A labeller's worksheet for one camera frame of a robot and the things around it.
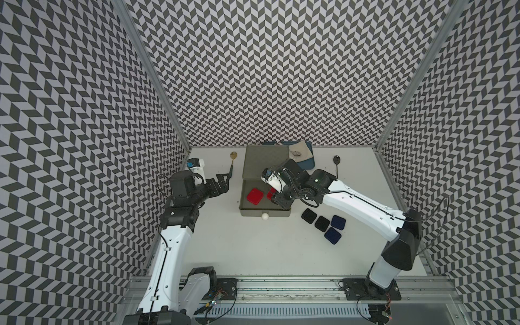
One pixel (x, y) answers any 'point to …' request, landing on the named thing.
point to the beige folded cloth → (299, 152)
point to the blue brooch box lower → (332, 235)
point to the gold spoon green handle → (233, 156)
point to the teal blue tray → (308, 164)
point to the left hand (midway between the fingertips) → (219, 179)
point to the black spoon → (336, 160)
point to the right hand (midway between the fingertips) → (280, 196)
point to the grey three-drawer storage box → (255, 158)
